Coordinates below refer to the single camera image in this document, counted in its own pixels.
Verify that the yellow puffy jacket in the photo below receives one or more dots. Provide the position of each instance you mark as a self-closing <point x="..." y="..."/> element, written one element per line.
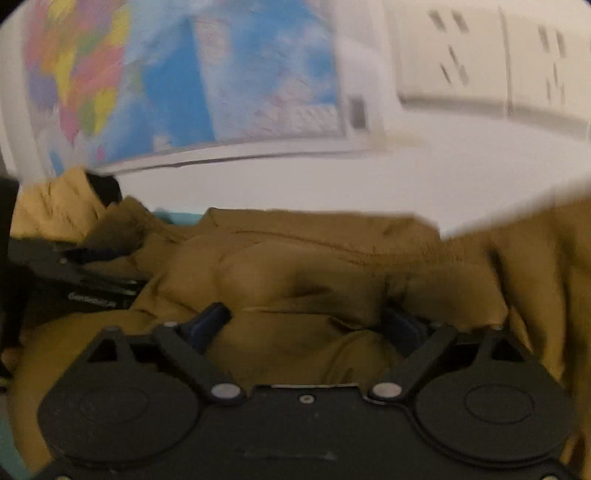
<point x="51" y="203"/>

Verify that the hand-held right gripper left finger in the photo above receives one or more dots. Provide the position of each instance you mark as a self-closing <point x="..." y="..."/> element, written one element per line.
<point x="207" y="319"/>

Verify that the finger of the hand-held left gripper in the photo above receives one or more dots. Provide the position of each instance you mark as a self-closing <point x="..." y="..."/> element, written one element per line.
<point x="51" y="258"/>

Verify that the brown puffy jacket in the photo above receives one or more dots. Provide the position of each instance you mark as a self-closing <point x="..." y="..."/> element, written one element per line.
<point x="295" y="272"/>

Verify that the white wall power socket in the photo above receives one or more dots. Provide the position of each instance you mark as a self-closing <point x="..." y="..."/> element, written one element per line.
<point x="549" y="69"/>
<point x="452" y="55"/>

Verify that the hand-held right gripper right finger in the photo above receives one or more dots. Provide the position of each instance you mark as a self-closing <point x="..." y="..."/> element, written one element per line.
<point x="400" y="328"/>

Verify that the teal bed sheet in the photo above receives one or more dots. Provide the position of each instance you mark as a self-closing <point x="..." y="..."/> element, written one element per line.
<point x="180" y="218"/>

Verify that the colourful wall map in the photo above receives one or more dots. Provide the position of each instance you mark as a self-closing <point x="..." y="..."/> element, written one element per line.
<point x="194" y="78"/>

